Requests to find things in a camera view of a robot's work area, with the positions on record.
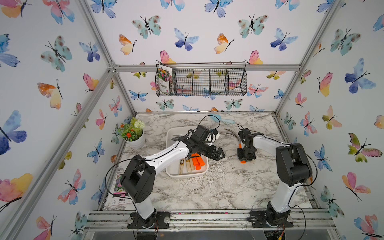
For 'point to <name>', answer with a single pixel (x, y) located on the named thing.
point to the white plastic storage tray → (172, 171)
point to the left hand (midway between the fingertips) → (220, 153)
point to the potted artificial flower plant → (132, 131)
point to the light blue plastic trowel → (218, 117)
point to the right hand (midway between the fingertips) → (244, 157)
